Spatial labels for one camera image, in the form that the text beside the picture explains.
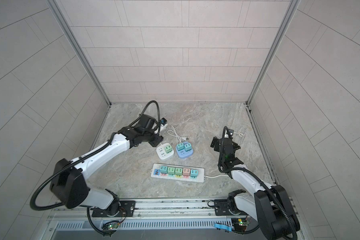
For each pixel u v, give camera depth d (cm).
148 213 71
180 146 86
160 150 89
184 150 89
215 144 79
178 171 77
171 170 77
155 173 81
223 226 65
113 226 65
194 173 77
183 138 96
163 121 72
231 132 73
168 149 85
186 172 77
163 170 77
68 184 40
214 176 81
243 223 68
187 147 86
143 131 62
